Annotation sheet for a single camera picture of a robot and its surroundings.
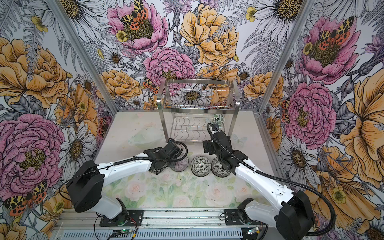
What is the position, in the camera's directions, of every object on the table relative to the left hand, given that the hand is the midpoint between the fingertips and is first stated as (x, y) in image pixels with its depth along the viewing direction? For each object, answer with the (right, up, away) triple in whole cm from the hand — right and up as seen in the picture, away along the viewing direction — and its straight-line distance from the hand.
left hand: (169, 162), depth 87 cm
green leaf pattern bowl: (+32, +26, +24) cm, 47 cm away
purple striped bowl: (+7, -2, +2) cm, 8 cm away
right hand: (+25, +11, -5) cm, 28 cm away
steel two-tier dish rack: (+9, +36, +36) cm, 51 cm away
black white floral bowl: (+18, -3, +2) cm, 18 cm away
